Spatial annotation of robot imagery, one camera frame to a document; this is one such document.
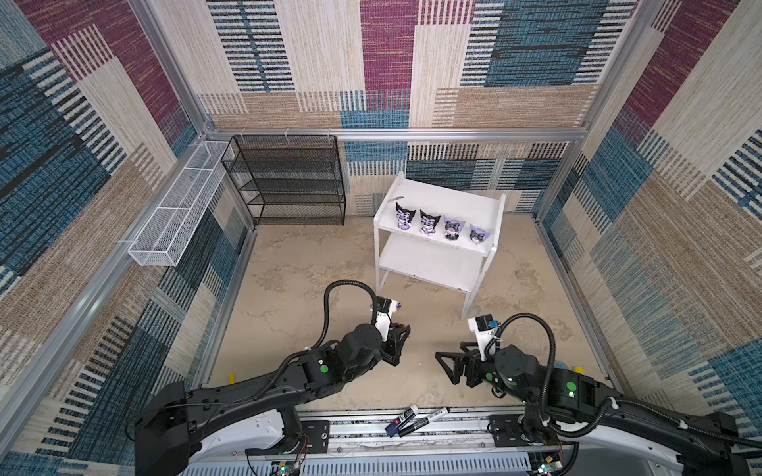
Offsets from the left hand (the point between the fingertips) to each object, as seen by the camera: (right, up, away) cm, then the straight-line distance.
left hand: (409, 327), depth 73 cm
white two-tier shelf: (+7, +23, -1) cm, 24 cm away
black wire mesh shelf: (-41, +44, +38) cm, 72 cm away
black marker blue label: (0, -22, +3) cm, 23 cm away
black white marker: (+4, -24, +2) cm, 25 cm away
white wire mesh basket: (-58, +21, -3) cm, 62 cm away
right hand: (+10, -7, 0) cm, 12 cm away
